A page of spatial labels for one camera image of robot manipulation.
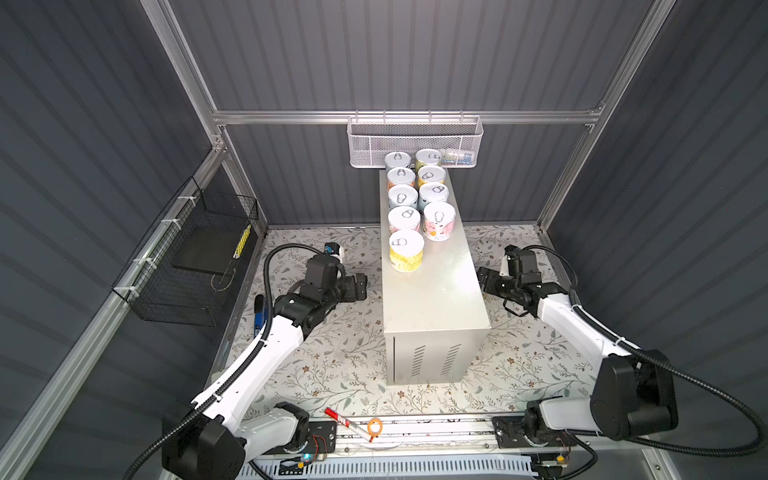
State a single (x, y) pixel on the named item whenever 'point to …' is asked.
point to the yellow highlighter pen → (242, 241)
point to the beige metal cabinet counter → (435, 320)
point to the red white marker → (348, 424)
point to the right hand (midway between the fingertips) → (490, 281)
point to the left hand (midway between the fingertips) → (351, 278)
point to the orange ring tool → (372, 422)
